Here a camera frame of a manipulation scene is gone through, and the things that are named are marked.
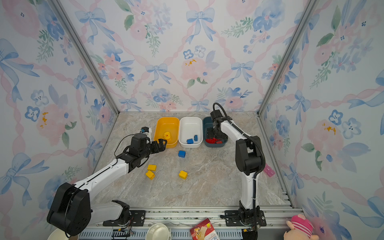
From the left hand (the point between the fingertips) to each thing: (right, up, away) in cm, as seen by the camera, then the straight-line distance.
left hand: (161, 140), depth 86 cm
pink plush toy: (+66, -37, -19) cm, 78 cm away
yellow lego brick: (-6, -17, +5) cm, 18 cm away
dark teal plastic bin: (+29, +11, +25) cm, 40 cm away
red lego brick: (+31, -1, +15) cm, 35 cm away
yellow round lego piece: (0, +2, +17) cm, 17 cm away
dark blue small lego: (+20, 0, +17) cm, 26 cm away
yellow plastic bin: (-1, +7, +26) cm, 27 cm away
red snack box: (+24, -39, -18) cm, 49 cm away
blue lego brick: (+16, -2, +18) cm, 24 cm away
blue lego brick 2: (+11, -10, +12) cm, 19 cm away
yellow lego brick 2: (-6, -20, 0) cm, 21 cm away
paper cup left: (-39, -38, -21) cm, 59 cm away
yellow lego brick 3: (+12, -20, +2) cm, 24 cm away
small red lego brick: (+36, -2, +16) cm, 39 cm away
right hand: (+33, +2, +14) cm, 36 cm away
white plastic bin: (+15, +8, +26) cm, 31 cm away
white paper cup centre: (+2, -42, -15) cm, 44 cm away
